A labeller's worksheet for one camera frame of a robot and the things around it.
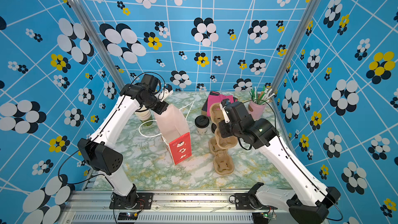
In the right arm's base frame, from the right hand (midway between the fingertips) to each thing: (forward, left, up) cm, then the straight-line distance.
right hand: (223, 124), depth 69 cm
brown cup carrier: (+4, +3, +1) cm, 5 cm away
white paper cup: (+11, +11, -24) cm, 28 cm away
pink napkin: (+36, +4, -22) cm, 42 cm away
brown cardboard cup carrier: (-8, -1, -26) cm, 28 cm away
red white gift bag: (+12, +28, -25) cm, 40 cm away
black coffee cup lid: (+12, +11, -16) cm, 22 cm away
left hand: (+13, +29, -3) cm, 32 cm away
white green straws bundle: (+26, -26, -10) cm, 38 cm away
